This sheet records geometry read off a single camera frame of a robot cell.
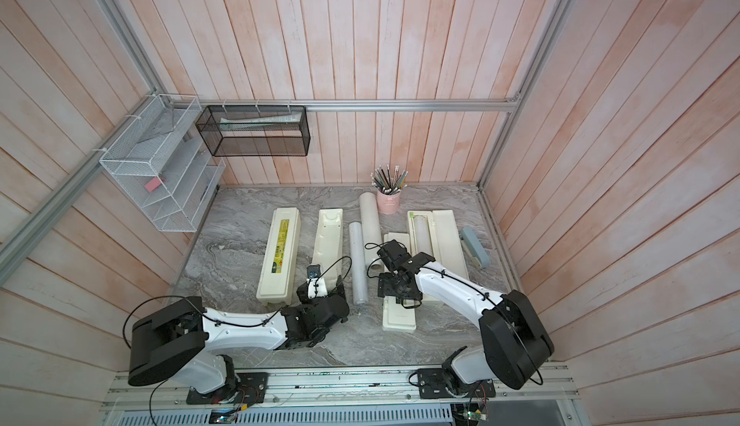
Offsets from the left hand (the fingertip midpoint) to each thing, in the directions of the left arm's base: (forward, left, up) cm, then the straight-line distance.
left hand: (328, 283), depth 85 cm
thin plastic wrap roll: (+9, -9, -5) cm, 13 cm away
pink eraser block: (+21, +52, +21) cm, 59 cm away
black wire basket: (+52, +30, +18) cm, 62 cm away
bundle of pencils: (+39, -19, +3) cm, 44 cm away
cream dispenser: (+2, +16, 0) cm, 16 cm away
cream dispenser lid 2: (+14, -39, +1) cm, 41 cm away
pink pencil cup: (+32, -20, -1) cm, 38 cm away
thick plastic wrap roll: (+28, -13, -2) cm, 31 cm away
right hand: (0, -20, -3) cm, 20 cm away
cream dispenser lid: (-11, -19, +4) cm, 22 cm away
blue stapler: (+15, -48, -2) cm, 51 cm away
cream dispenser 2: (+17, +2, -6) cm, 18 cm away
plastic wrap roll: (+18, -31, 0) cm, 35 cm away
